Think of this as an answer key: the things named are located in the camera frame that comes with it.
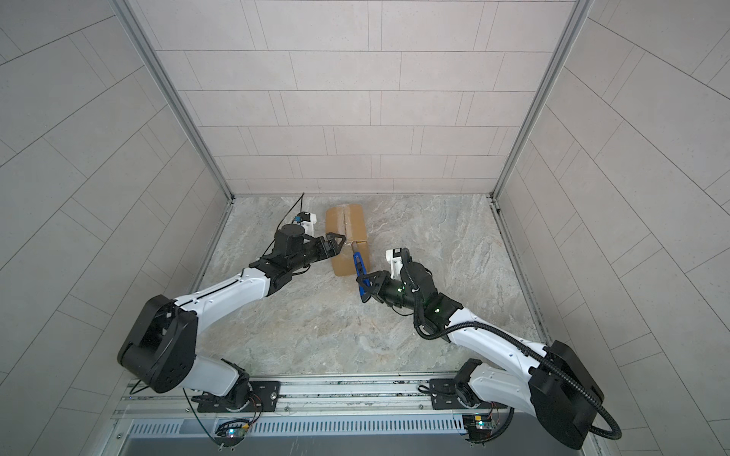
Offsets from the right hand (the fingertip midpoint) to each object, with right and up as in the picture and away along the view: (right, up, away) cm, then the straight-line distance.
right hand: (355, 286), depth 72 cm
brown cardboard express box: (-4, +17, +17) cm, 25 cm away
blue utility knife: (+1, +4, +3) cm, 5 cm away
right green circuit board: (+30, -33, -4) cm, 45 cm away
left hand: (-4, +12, +12) cm, 17 cm away
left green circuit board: (-28, -32, -7) cm, 43 cm away
